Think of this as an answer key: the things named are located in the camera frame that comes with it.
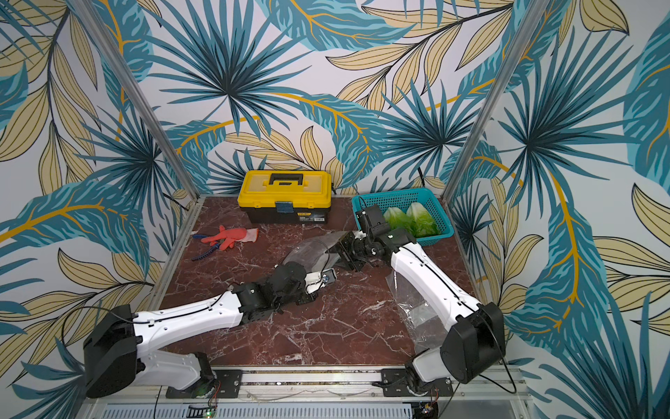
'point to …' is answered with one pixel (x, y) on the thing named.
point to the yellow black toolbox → (285, 196)
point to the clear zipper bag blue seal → (313, 255)
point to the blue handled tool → (215, 245)
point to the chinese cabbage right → (421, 221)
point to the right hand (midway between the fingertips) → (327, 253)
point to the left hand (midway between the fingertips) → (314, 275)
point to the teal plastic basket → (403, 198)
